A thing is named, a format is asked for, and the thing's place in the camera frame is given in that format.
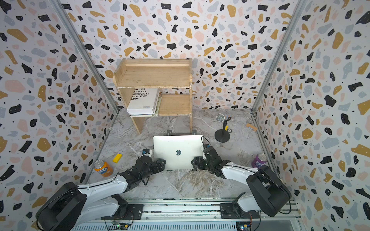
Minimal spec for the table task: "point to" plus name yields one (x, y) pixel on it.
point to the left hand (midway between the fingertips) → (163, 162)
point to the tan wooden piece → (254, 128)
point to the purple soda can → (260, 159)
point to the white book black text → (143, 102)
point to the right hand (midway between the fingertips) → (196, 162)
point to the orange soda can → (104, 169)
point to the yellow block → (117, 158)
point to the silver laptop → (178, 151)
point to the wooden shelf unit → (172, 104)
